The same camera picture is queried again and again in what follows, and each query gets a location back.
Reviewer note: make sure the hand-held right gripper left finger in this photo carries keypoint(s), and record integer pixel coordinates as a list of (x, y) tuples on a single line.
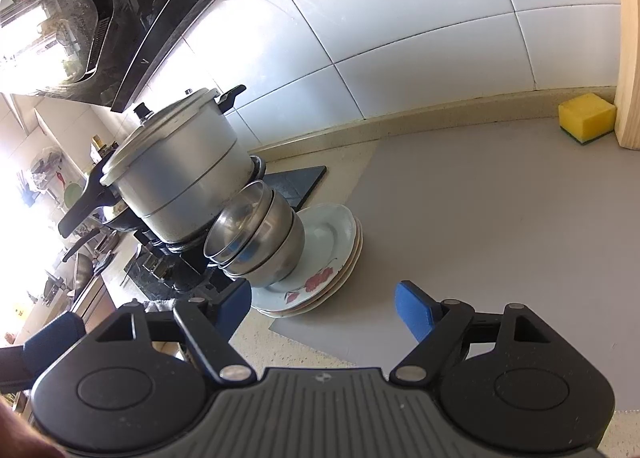
[(235, 305)]

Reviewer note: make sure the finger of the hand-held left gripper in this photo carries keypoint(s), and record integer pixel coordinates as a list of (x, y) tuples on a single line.
[(52, 338)]

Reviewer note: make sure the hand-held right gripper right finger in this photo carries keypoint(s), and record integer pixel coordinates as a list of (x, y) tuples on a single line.
[(412, 310)]

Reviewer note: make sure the stainless steel bowl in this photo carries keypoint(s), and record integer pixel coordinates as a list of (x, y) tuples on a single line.
[(235, 228), (285, 263), (282, 225)]

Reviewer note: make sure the white plate pink flowers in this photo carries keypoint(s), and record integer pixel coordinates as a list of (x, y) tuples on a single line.
[(325, 298), (325, 238)]

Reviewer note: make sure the white plate gold rim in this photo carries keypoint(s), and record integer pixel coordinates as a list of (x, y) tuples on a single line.
[(325, 293)]

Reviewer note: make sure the person's left hand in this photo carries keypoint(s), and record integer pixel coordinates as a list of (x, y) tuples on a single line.
[(20, 438)]

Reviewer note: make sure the steel wok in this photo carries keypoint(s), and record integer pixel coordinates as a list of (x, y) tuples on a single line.
[(82, 273)]

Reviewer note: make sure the white cloth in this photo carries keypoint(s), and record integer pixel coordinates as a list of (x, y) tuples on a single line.
[(160, 305)]

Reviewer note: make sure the grey counter mat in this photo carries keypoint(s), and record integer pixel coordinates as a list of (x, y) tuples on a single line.
[(475, 218)]

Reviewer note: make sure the black gas stove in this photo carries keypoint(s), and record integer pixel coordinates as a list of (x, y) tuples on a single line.
[(295, 182)]

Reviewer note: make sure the aluminium pressure cooker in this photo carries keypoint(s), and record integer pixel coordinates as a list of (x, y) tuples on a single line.
[(185, 177)]

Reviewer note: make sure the green plastic bowl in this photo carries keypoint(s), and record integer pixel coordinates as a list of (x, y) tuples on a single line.
[(73, 195)]

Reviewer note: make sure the yellow sponge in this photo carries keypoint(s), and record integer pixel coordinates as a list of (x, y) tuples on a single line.
[(587, 115)]

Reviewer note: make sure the black range hood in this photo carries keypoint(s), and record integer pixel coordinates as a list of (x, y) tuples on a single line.
[(150, 37)]

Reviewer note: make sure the wooden knife block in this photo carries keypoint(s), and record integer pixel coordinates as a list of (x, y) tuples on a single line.
[(629, 67)]

